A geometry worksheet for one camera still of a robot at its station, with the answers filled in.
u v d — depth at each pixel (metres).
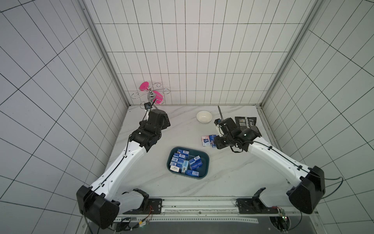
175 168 0.79
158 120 0.57
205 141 0.95
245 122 1.07
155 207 0.73
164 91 1.13
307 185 0.39
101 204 0.36
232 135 0.59
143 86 0.92
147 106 0.63
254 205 0.66
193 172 0.79
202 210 0.73
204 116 1.07
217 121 0.71
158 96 0.87
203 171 0.82
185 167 0.81
